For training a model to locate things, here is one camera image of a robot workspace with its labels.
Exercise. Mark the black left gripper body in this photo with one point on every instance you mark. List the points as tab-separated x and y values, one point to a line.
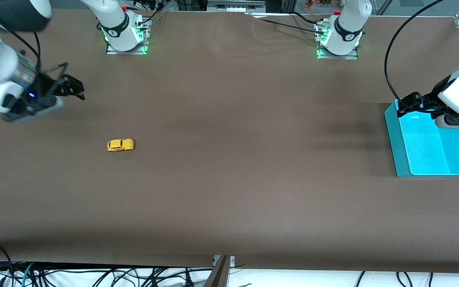
429	100

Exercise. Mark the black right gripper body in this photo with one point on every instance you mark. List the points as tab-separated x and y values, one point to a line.
47	87

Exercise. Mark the yellow beetle toy car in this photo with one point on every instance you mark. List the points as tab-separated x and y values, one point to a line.
120	145

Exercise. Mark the turquoise plastic bin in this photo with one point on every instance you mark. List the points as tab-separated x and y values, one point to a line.
428	151

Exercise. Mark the colourful background objects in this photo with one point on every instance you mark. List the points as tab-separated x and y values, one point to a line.
319	4

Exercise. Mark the white power strip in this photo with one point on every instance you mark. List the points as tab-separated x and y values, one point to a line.
235	6

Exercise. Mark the dark table support strut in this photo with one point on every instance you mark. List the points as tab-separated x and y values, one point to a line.
217	275

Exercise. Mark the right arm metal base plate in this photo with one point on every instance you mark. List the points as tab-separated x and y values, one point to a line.
128	51

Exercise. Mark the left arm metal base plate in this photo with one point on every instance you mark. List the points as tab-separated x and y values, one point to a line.
337	57

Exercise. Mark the metal table edge bracket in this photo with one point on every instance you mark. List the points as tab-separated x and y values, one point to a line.
232	261

